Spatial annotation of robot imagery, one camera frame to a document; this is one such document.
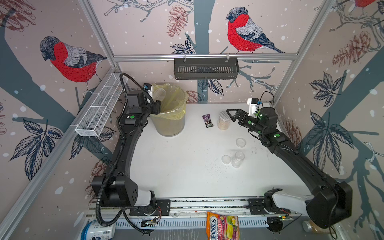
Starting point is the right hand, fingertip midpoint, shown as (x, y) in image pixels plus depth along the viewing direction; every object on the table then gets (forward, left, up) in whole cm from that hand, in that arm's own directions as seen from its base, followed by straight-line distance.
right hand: (231, 110), depth 75 cm
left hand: (+6, +39, +4) cm, 40 cm away
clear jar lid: (0, -12, -31) cm, 33 cm away
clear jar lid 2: (-13, 0, -31) cm, 33 cm away
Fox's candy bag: (-47, +6, -27) cm, 54 cm away
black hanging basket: (+42, +13, -1) cm, 44 cm away
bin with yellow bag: (+2, +34, -13) cm, 37 cm away
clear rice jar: (+12, +40, 0) cm, 42 cm away
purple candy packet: (+15, +11, -28) cm, 34 cm away
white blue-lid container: (-50, +60, -22) cm, 82 cm away
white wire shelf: (+3, +70, +1) cm, 70 cm away
